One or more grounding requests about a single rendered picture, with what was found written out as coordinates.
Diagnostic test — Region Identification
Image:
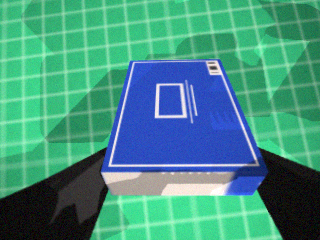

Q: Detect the blue boxed card deck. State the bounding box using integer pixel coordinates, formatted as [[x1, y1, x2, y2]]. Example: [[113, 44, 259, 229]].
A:
[[101, 59, 268, 196]]

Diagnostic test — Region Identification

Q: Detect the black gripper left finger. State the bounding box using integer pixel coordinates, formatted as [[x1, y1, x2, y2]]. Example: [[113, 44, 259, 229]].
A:
[[0, 147, 109, 240]]

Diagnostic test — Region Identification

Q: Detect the green cutting mat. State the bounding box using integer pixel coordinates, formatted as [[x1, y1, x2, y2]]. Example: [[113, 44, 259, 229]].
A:
[[0, 0, 320, 240]]

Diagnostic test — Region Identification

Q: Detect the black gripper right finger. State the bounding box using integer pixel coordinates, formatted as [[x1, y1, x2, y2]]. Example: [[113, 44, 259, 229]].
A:
[[257, 147, 320, 240]]

